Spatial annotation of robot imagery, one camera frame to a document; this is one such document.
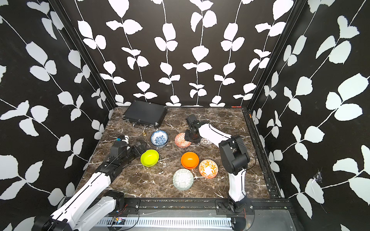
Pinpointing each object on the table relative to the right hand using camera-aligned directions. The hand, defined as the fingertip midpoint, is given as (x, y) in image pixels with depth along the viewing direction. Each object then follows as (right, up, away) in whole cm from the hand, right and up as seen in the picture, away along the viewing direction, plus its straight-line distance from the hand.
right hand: (186, 136), depth 95 cm
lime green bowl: (-23, -13, -6) cm, 27 cm away
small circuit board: (-33, -40, -24) cm, 57 cm away
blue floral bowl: (-19, -2, +3) cm, 20 cm away
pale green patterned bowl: (-2, -23, -13) cm, 27 cm away
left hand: (-25, -3, -12) cm, 28 cm away
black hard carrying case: (-35, +16, +19) cm, 43 cm away
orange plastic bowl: (+2, -14, -7) cm, 16 cm away
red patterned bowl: (-4, -3, +3) cm, 7 cm away
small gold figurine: (-30, +2, +7) cm, 31 cm away
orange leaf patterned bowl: (+14, -18, -9) cm, 24 cm away
